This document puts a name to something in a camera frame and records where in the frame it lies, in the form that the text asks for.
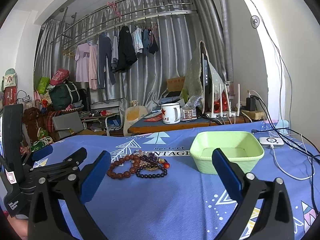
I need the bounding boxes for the brown wooden bead bracelet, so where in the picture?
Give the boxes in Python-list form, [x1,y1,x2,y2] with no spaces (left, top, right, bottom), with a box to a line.
[106,154,141,180]

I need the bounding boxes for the dark blue bead bracelet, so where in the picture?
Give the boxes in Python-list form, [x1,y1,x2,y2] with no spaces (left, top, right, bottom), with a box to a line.
[135,164,168,179]

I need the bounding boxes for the purple crystal bead bracelet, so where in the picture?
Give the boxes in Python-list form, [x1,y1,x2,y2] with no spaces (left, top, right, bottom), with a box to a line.
[132,149,171,172]

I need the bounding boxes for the light green plastic basket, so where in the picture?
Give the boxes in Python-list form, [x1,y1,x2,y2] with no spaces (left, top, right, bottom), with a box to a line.
[190,131,264,175]

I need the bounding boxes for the person's left hand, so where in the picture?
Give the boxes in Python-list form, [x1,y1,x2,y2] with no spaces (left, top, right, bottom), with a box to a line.
[3,211,28,240]

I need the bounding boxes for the dark green duffel bag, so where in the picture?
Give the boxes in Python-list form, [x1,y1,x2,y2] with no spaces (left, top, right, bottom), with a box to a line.
[49,81,80,111]

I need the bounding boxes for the blue patterned table cloth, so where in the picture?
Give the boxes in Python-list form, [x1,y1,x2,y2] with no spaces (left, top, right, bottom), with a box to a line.
[33,121,319,239]

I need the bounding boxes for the beige printed tote bag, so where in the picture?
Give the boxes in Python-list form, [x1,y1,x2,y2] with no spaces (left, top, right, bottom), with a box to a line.
[123,100,148,137]

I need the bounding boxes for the blue topped wooden desk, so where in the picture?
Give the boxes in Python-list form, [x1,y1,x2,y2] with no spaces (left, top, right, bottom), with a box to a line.
[127,109,253,134]

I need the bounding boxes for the pink bag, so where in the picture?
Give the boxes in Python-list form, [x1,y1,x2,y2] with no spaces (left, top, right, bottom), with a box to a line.
[50,68,69,86]

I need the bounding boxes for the red envelope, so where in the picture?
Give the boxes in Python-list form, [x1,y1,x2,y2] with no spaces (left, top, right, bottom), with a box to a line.
[144,113,162,122]

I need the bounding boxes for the white power bank device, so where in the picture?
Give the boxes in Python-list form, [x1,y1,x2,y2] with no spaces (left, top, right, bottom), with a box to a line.
[259,137,284,148]

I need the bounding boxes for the white enamel mug red star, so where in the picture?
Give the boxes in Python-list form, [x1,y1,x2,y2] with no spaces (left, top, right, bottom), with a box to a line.
[161,103,181,125]

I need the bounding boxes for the pink t-shirt hanging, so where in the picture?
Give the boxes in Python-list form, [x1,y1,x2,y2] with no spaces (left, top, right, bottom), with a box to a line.
[75,43,89,82]

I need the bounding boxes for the blue jeans hanging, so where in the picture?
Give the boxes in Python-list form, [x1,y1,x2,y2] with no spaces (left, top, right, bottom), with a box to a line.
[97,34,116,89]

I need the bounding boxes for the cardboard box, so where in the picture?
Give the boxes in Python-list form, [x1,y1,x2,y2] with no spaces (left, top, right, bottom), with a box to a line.
[167,76,185,92]

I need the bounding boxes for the black shirt hanging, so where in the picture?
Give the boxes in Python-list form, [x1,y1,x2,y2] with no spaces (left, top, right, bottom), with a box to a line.
[115,25,137,73]

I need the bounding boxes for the black power adapter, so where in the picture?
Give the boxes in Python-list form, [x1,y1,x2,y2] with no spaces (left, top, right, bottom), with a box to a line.
[246,96,256,112]

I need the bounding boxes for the white wifi router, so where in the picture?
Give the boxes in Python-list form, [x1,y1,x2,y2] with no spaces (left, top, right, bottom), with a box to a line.
[205,84,240,118]

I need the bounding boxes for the monitor under dotted cover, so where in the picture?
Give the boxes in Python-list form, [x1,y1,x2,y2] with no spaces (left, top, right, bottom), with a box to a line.
[180,41,224,113]

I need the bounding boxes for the light blue shirt hanging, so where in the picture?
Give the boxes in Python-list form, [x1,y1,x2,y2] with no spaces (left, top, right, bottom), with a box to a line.
[132,28,143,54]

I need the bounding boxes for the metal drying rack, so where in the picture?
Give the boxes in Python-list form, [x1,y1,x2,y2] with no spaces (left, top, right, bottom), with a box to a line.
[50,0,197,51]

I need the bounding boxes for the silver grey curtain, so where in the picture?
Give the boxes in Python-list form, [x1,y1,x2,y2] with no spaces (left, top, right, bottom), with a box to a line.
[34,0,233,114]

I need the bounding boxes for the black cable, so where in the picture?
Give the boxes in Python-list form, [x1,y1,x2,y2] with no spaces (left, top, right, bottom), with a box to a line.
[251,94,320,215]

